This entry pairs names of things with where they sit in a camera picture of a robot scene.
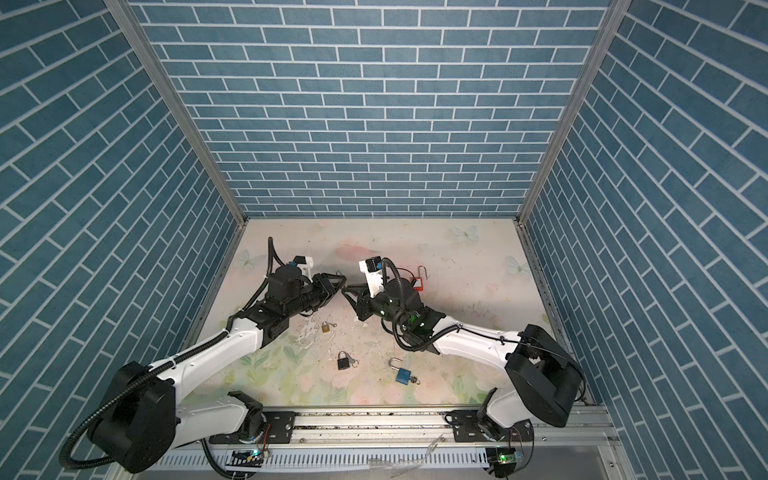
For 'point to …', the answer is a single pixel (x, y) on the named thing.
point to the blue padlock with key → (403, 376)
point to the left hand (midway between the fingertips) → (347, 281)
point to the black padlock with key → (345, 361)
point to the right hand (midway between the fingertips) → (342, 287)
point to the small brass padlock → (325, 326)
